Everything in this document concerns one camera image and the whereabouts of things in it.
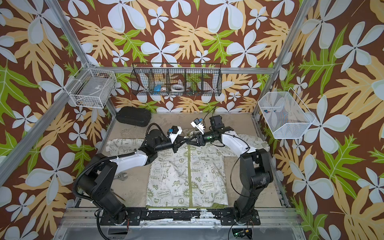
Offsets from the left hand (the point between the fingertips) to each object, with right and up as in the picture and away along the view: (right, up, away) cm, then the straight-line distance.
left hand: (188, 136), depth 82 cm
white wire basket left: (-57, +28, +4) cm, 64 cm away
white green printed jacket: (+3, -24, +7) cm, 25 cm away
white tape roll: (-8, +32, +17) cm, 37 cm away
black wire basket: (-3, +35, +10) cm, 37 cm away
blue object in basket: (-21, +32, +16) cm, 41 cm away
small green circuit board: (+27, -48, -7) cm, 56 cm away
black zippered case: (-41, +14, +28) cm, 52 cm away
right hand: (0, -3, 0) cm, 3 cm away
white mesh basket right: (+55, +12, +2) cm, 57 cm away
